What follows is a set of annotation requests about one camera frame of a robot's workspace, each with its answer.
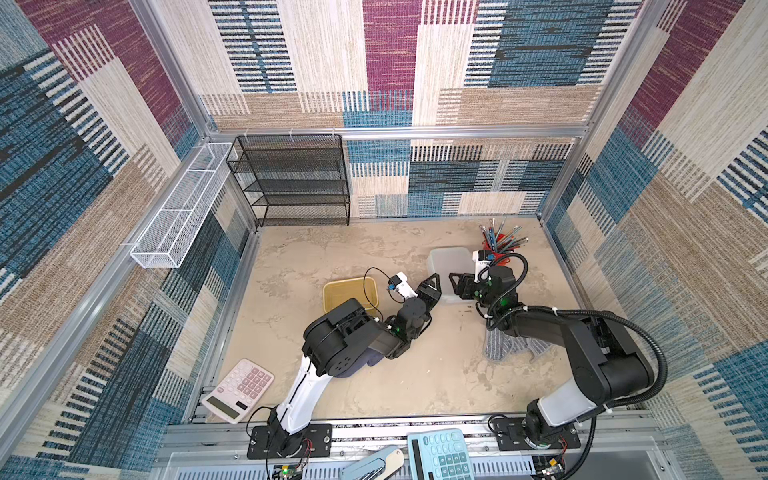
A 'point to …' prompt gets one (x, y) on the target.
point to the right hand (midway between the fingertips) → (459, 282)
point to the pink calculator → (238, 393)
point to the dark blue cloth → (370, 357)
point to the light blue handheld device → (378, 466)
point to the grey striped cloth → (499, 345)
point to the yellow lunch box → (363, 290)
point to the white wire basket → (167, 238)
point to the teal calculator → (439, 455)
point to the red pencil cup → (501, 244)
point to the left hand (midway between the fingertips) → (443, 279)
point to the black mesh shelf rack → (293, 179)
